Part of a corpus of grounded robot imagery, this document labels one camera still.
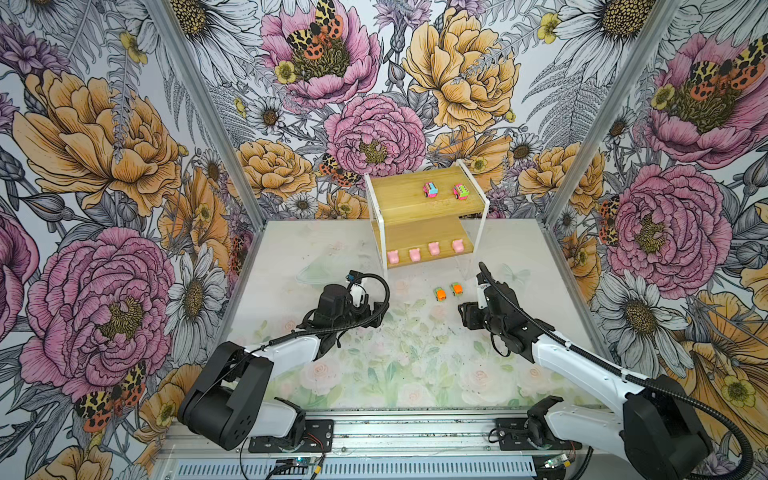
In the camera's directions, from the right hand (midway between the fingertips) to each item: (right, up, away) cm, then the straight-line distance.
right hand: (469, 314), depth 87 cm
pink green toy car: (-4, +34, -8) cm, 35 cm away
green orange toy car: (-6, +4, +12) cm, 14 cm away
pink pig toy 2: (-15, +17, +2) cm, 23 cm away
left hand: (-27, +1, +3) cm, 27 cm away
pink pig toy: (-22, +16, +1) cm, 27 cm away
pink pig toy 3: (-10, +19, +3) cm, 22 cm away
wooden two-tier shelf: (-13, +28, -8) cm, 32 cm away
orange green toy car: (-1, +6, +14) cm, 15 cm away
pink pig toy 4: (-2, +20, +4) cm, 20 cm away
